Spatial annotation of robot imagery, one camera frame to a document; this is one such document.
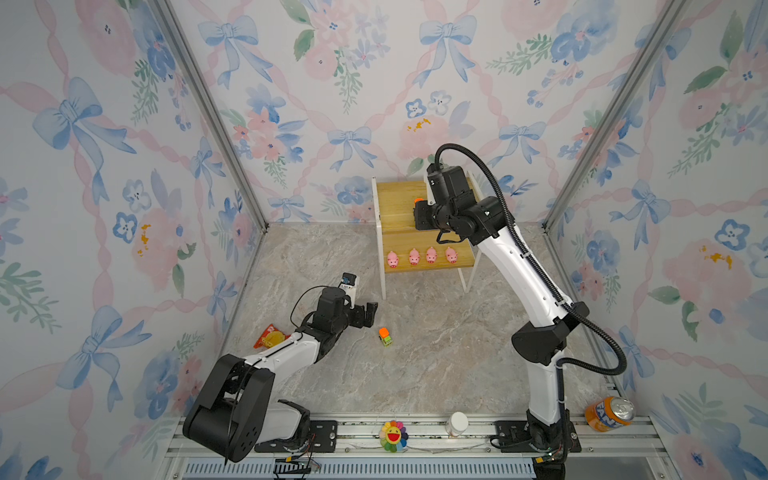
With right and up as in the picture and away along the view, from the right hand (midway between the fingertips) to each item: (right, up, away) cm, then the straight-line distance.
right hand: (420, 208), depth 76 cm
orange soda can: (+43, -48, -8) cm, 65 cm away
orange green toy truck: (-9, -36, +13) cm, 39 cm away
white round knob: (+8, -51, -7) cm, 52 cm away
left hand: (-15, -25, +13) cm, 32 cm away
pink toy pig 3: (-1, -13, +11) cm, 17 cm away
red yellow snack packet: (-43, -36, +12) cm, 58 cm away
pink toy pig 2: (+5, -12, +11) cm, 17 cm away
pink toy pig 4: (-7, -13, +11) cm, 18 cm away
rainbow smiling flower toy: (-7, -56, -3) cm, 57 cm away
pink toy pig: (+10, -12, +11) cm, 19 cm away
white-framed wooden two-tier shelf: (-3, -10, +14) cm, 18 cm away
